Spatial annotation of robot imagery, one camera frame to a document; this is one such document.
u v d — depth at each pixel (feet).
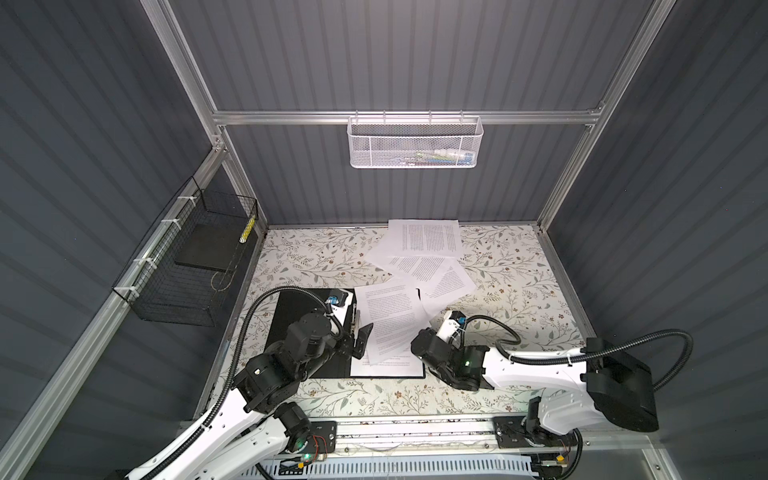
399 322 3.07
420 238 3.81
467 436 2.47
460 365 1.97
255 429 1.97
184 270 2.39
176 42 2.38
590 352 1.53
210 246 2.52
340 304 1.90
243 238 2.62
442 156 3.04
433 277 3.45
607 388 1.38
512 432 2.37
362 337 2.02
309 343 1.59
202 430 1.40
